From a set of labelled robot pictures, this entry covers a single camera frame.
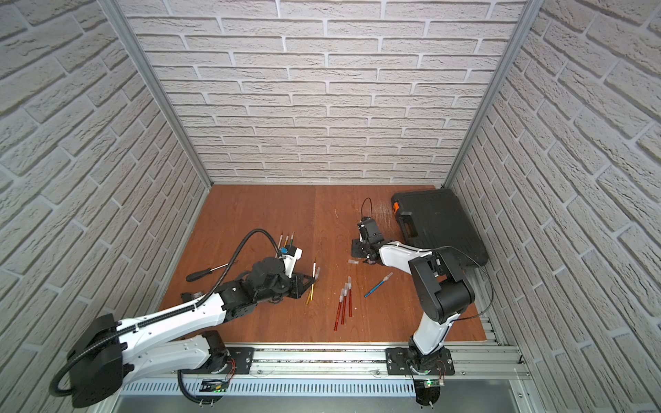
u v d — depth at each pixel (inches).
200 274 36.0
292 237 39.6
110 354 15.8
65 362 17.2
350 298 34.1
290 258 28.0
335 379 28.5
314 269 30.5
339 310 33.3
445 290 18.8
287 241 39.4
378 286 35.2
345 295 33.9
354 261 37.2
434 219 39.1
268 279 23.5
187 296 33.6
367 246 29.7
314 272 30.5
